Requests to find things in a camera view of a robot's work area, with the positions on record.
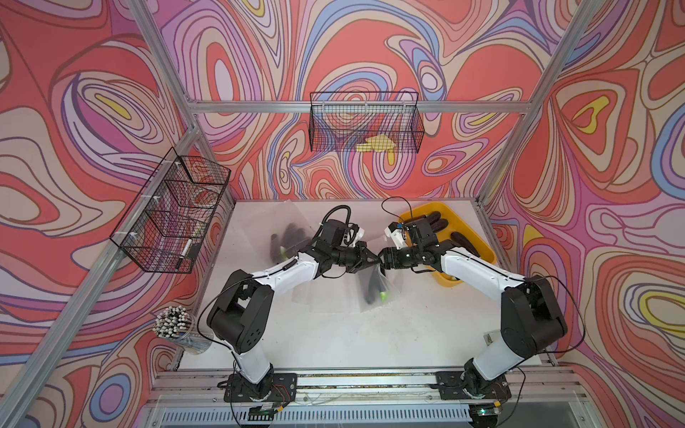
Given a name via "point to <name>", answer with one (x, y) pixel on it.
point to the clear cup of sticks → (177, 324)
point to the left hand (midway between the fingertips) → (383, 262)
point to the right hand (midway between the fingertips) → (381, 267)
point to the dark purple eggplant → (275, 248)
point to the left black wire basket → (166, 227)
